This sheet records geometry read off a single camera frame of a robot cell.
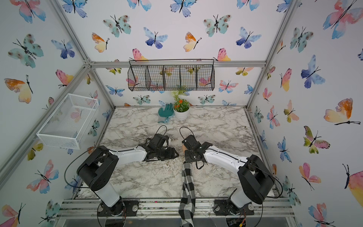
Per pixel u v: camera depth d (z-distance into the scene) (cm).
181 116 110
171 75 98
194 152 64
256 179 43
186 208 68
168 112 115
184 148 91
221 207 74
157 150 76
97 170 46
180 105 99
